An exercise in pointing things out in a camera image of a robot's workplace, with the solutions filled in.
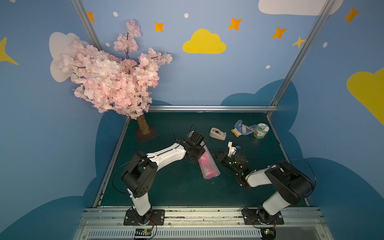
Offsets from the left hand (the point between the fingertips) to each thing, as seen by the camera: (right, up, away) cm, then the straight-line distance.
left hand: (205, 151), depth 90 cm
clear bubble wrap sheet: (+4, -8, -6) cm, 11 cm away
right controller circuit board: (+30, -38, -16) cm, 52 cm away
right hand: (+5, +1, -3) cm, 6 cm away
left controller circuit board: (-32, -37, -17) cm, 52 cm away
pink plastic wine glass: (-1, -6, -3) cm, 7 cm away
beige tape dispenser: (+9, +10, +15) cm, 20 cm away
